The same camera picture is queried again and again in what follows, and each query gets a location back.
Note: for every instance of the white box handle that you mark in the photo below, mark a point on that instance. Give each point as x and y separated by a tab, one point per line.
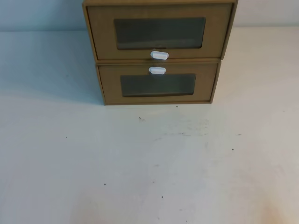
159	55
157	70

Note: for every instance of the brown cardboard shoebox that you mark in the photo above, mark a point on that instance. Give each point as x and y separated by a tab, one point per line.
184	29
186	81

